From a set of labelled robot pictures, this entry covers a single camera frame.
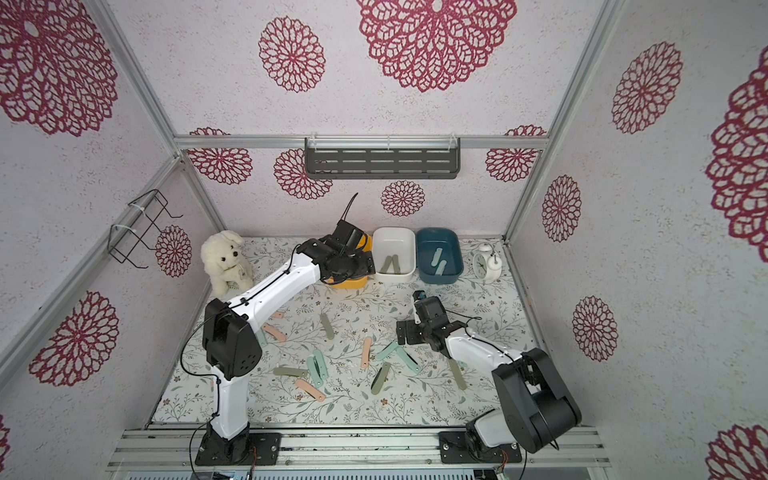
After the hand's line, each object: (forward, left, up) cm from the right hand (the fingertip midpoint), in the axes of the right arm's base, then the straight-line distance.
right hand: (409, 325), depth 91 cm
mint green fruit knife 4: (-13, +27, -3) cm, 30 cm away
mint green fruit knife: (+31, -11, -4) cm, 33 cm away
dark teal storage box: (+38, -8, -2) cm, 39 cm away
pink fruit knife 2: (-19, +28, -3) cm, 34 cm away
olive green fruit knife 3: (+2, +26, -5) cm, 27 cm away
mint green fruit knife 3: (-13, +27, -3) cm, 30 cm away
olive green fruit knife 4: (-13, +35, -5) cm, 38 cm away
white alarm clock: (+20, -26, +4) cm, 33 cm away
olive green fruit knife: (+27, +4, -5) cm, 28 cm away
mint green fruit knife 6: (-9, 0, -4) cm, 10 cm away
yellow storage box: (+6, +12, +29) cm, 32 cm away
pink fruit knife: (-8, +13, -3) cm, 15 cm away
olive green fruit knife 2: (+26, +8, -3) cm, 27 cm away
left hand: (+11, +14, +13) cm, 22 cm away
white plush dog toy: (+13, +58, +13) cm, 60 cm away
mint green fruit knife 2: (+26, -13, -4) cm, 30 cm away
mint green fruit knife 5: (-7, +7, -4) cm, 11 cm away
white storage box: (+42, +5, -6) cm, 43 cm away
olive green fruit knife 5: (-15, +8, -4) cm, 18 cm away
